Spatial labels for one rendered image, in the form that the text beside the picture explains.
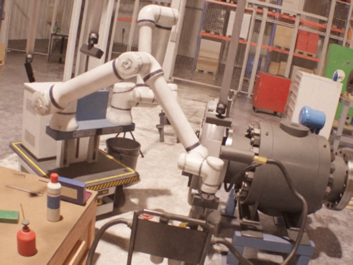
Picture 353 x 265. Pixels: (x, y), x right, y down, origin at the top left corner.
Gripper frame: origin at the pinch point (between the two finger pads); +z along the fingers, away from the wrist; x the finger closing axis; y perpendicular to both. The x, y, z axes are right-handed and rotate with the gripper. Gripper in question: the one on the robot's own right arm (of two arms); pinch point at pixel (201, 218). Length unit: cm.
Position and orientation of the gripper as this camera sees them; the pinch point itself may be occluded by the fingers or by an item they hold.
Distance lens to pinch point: 182.7
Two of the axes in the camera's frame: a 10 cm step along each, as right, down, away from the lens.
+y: 1.1, -2.7, 9.6
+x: -9.8, -2.0, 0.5
